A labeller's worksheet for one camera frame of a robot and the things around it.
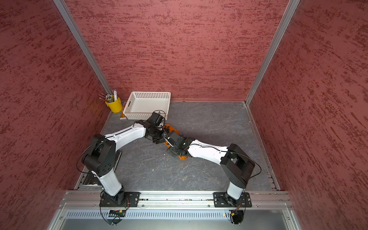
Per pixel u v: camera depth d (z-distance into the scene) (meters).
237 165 0.45
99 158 0.47
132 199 0.74
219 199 0.74
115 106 1.09
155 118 0.75
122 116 1.09
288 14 0.73
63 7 0.71
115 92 1.03
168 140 0.65
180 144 0.66
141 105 1.20
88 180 0.79
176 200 0.76
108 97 1.00
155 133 0.76
